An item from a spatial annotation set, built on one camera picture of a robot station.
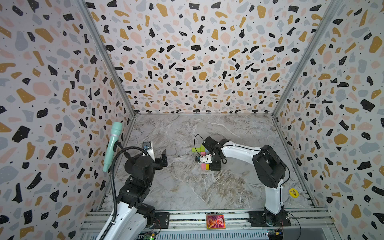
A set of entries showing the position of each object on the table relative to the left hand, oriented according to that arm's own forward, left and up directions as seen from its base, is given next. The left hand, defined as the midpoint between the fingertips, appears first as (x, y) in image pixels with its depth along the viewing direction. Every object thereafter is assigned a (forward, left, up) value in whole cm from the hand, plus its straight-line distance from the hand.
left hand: (159, 150), depth 75 cm
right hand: (+4, -30, -22) cm, 37 cm away
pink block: (+10, -23, -21) cm, 32 cm away
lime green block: (+4, -22, -5) cm, 23 cm away
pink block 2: (+2, -22, -21) cm, 31 cm away
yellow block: (0, -25, -19) cm, 31 cm away
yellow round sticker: (-15, -73, -22) cm, 78 cm away
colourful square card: (-28, -28, -19) cm, 44 cm away
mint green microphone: (+3, +19, +9) cm, 21 cm away
